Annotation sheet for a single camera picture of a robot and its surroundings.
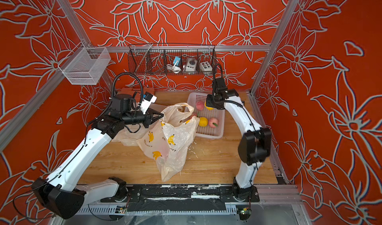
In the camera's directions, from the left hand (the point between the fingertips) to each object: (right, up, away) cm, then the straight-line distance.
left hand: (162, 113), depth 69 cm
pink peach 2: (+20, +3, +35) cm, 40 cm away
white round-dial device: (+14, +30, +22) cm, 39 cm away
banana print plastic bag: (+3, -13, -3) cm, 14 cm away
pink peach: (+28, -7, +23) cm, 37 cm away
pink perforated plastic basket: (+24, -14, +26) cm, 38 cm away
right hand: (+23, +6, +18) cm, 30 cm away
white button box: (+24, +29, +26) cm, 46 cm away
